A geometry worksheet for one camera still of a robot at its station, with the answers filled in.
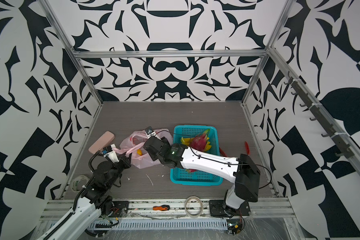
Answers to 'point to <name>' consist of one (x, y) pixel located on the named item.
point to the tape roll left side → (78, 183)
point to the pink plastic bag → (133, 144)
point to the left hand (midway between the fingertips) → (132, 148)
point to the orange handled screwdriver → (164, 207)
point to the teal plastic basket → (181, 177)
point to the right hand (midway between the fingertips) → (153, 144)
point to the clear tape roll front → (199, 214)
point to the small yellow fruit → (139, 152)
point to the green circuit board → (234, 226)
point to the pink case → (103, 141)
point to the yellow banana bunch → (186, 141)
